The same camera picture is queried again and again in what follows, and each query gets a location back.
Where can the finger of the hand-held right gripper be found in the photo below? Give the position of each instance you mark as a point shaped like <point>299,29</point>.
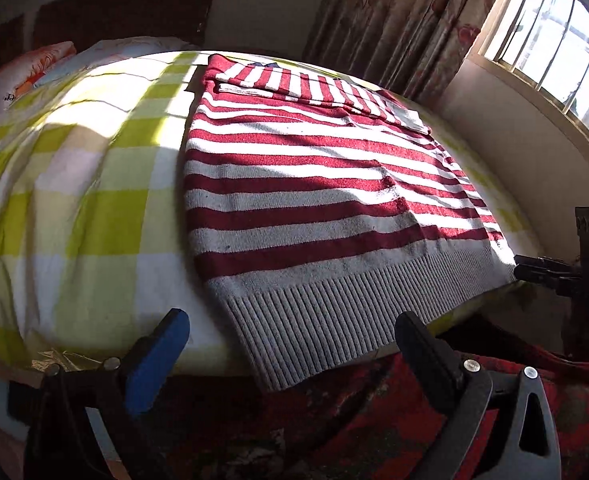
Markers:
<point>544,270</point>

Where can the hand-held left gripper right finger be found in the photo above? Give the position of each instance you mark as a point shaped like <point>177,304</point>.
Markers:
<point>424,355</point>

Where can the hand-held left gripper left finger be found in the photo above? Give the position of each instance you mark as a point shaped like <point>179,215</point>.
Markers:
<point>149,365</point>

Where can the red white striped sweater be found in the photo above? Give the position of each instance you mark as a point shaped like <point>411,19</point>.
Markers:
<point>299,195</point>

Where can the red patterned blanket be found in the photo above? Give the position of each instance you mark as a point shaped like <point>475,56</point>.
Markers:
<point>324,435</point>

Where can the yellow green checkered bed sheet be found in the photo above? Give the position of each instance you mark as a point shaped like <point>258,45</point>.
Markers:
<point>99,185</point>

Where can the barred window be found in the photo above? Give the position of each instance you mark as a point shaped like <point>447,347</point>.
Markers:
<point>549,35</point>

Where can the pink floral curtain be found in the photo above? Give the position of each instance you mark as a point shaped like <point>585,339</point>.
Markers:
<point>399,25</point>

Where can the orange floral pillow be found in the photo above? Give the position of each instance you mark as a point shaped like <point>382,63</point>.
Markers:
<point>19,77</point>

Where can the wide dark wooden headboard panel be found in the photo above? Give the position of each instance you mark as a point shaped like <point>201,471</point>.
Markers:
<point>124,10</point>

